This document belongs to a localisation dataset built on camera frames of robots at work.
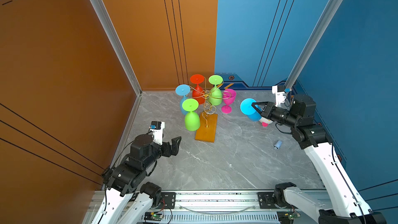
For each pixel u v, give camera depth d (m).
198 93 0.86
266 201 0.72
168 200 0.73
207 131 0.96
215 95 0.85
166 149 0.59
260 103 0.63
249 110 0.67
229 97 0.97
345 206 0.37
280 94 0.60
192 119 0.74
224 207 0.72
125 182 0.44
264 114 0.58
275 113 0.58
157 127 0.57
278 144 0.89
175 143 0.60
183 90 0.76
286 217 0.70
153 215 0.71
